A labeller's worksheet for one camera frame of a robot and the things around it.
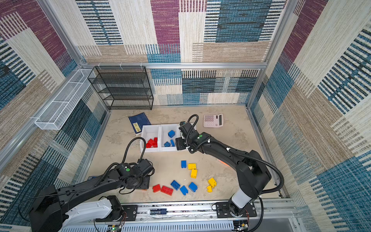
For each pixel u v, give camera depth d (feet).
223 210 2.39
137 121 3.57
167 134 3.37
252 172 1.53
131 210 2.45
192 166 2.86
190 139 2.12
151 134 3.42
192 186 2.63
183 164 2.94
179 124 2.61
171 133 3.35
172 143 3.17
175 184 2.68
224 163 1.73
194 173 2.74
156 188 2.70
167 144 3.17
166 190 2.60
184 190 2.64
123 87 3.59
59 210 1.31
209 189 2.61
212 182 2.66
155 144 3.14
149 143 3.10
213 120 3.56
